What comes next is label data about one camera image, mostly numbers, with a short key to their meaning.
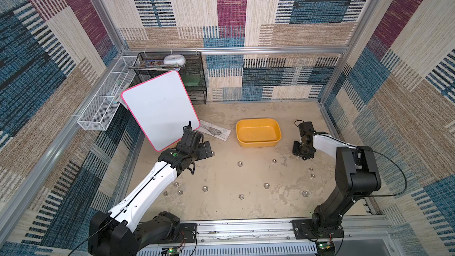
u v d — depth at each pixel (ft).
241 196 2.73
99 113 3.00
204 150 2.39
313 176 2.92
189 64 3.33
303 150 2.71
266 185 2.79
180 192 2.78
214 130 3.48
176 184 2.85
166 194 2.75
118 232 1.24
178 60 2.88
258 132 3.51
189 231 2.44
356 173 1.59
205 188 2.79
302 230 2.39
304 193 2.73
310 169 3.00
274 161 3.08
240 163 3.06
